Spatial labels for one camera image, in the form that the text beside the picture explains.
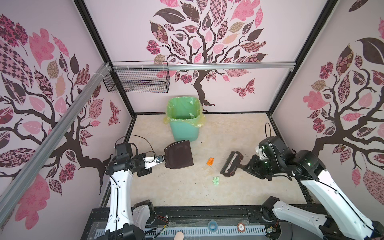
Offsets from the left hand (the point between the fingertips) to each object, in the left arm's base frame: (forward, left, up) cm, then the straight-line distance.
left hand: (150, 162), depth 77 cm
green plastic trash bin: (+25, -15, -6) cm, 30 cm away
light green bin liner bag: (+41, -17, 0) cm, 44 cm away
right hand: (-9, -45, +11) cm, 47 cm away
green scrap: (-5, -36, -14) cm, 39 cm away
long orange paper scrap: (+7, -33, -14) cm, 37 cm away
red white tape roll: (-27, -46, -14) cm, 56 cm away
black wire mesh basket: (+51, +13, +19) cm, 56 cm away
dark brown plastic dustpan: (+3, -15, +3) cm, 16 cm away
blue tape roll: (-27, -32, -13) cm, 44 cm away
